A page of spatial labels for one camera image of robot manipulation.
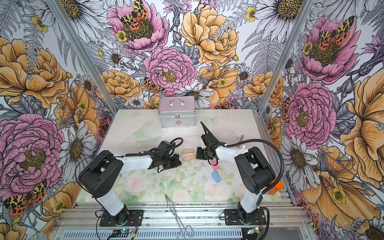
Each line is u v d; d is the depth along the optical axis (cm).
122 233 72
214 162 78
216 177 87
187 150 98
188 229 72
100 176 47
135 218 74
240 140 105
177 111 104
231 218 74
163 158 75
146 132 112
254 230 72
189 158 94
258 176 48
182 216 76
